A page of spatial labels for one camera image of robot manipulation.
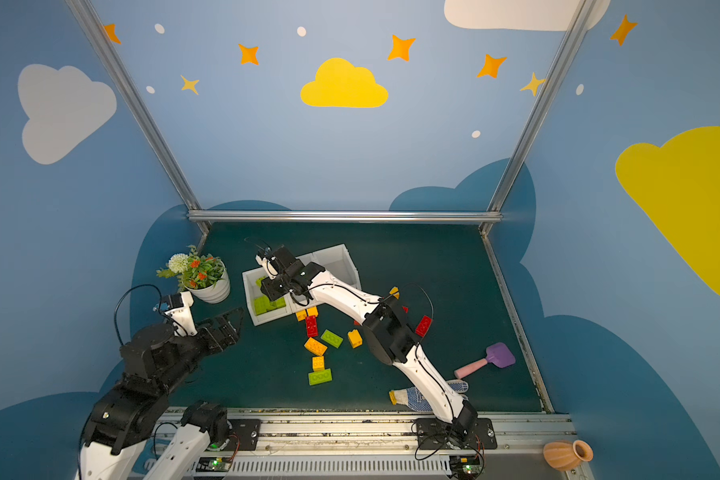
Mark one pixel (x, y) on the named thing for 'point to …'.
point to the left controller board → (214, 464)
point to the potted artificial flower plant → (203, 276)
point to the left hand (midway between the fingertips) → (233, 314)
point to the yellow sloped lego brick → (395, 292)
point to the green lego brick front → (320, 376)
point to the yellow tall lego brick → (355, 338)
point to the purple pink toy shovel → (497, 353)
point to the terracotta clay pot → (565, 455)
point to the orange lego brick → (315, 346)
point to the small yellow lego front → (318, 363)
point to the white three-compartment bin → (337, 261)
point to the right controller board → (465, 467)
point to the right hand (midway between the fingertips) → (266, 284)
